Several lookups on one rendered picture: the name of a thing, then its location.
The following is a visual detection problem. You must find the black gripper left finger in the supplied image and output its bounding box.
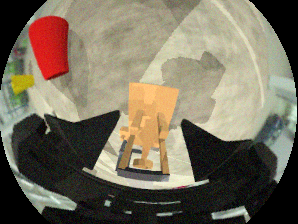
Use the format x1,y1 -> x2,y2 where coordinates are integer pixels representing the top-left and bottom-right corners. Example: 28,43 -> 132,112
44,111 -> 120,171

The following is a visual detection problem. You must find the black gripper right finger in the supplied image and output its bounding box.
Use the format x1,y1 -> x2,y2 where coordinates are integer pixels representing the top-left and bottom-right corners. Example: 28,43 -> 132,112
180,119 -> 254,183

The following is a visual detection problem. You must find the yellow plastic cup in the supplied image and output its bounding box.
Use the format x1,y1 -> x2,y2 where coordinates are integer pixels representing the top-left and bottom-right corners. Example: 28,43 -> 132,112
11,73 -> 35,96

